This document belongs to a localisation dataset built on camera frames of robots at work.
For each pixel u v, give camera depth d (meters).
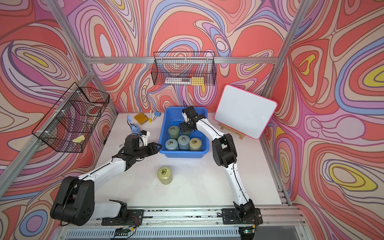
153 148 0.79
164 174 0.78
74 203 0.42
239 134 1.00
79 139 0.72
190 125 0.80
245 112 0.91
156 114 1.20
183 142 0.92
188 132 0.96
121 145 0.98
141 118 1.15
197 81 0.82
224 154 0.62
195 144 0.91
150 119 1.15
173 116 1.12
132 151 0.68
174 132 0.97
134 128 0.99
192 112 0.84
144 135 0.80
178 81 0.82
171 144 0.91
